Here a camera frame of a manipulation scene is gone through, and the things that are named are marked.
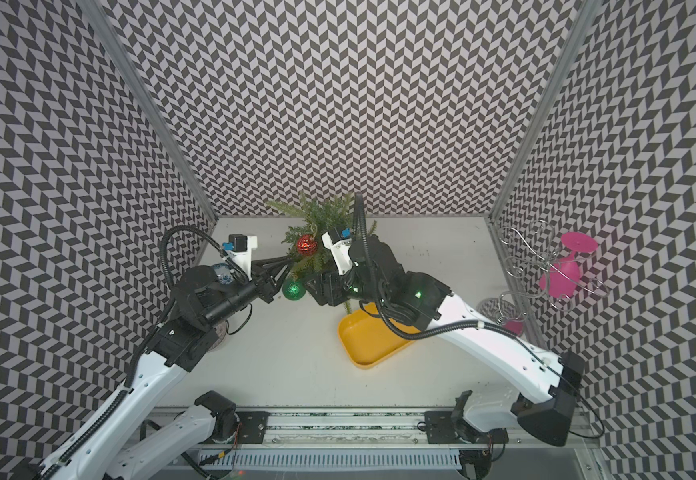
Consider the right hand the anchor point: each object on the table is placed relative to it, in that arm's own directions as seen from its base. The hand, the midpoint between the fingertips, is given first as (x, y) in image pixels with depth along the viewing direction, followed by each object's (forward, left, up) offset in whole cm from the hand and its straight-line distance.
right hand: (316, 286), depth 63 cm
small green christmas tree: (+21, +4, -2) cm, 21 cm away
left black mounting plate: (-21, +18, -30) cm, 41 cm away
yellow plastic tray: (0, -11, -31) cm, 33 cm away
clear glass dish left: (-11, +16, +4) cm, 20 cm away
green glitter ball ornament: (+2, +6, -5) cm, 8 cm away
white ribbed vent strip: (-28, -3, -32) cm, 42 cm away
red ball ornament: (+12, +4, 0) cm, 12 cm away
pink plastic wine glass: (+3, -54, -2) cm, 54 cm away
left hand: (+5, +6, 0) cm, 8 cm away
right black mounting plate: (-22, -29, -31) cm, 48 cm away
